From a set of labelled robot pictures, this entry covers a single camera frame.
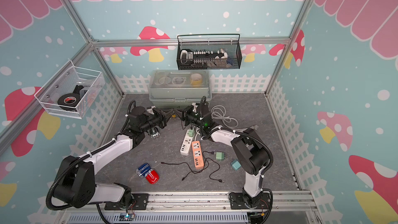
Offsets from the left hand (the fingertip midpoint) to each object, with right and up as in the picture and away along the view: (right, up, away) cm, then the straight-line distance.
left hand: (175, 111), depth 80 cm
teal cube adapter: (+32, -29, +3) cm, 44 cm away
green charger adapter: (+7, -13, +11) cm, 19 cm away
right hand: (-1, +2, -1) cm, 2 cm away
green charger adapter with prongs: (+24, -26, +7) cm, 36 cm away
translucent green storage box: (-5, +13, +14) cm, 20 cm away
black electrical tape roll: (-46, +5, -10) cm, 48 cm away
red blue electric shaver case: (-12, -33, -1) cm, 35 cm away
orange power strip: (+11, -24, +7) cm, 28 cm away
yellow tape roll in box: (+10, +21, +25) cm, 34 cm away
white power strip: (+5, -20, +10) cm, 23 cm away
